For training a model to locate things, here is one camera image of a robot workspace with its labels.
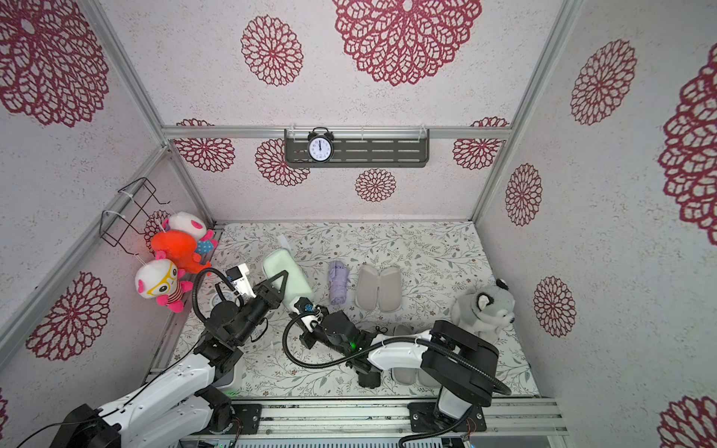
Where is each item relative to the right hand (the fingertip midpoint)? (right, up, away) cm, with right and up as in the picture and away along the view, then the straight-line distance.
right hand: (290, 311), depth 76 cm
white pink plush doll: (-39, +26, +19) cm, 51 cm away
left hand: (0, +10, 0) cm, 10 cm away
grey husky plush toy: (+53, 0, -1) cm, 53 cm away
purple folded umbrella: (+12, +8, +24) cm, 28 cm away
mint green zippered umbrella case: (+2, +7, -1) cm, 8 cm away
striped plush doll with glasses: (-38, +8, +4) cm, 39 cm away
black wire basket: (-46, +27, +2) cm, 53 cm away
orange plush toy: (-39, +18, +14) cm, 45 cm away
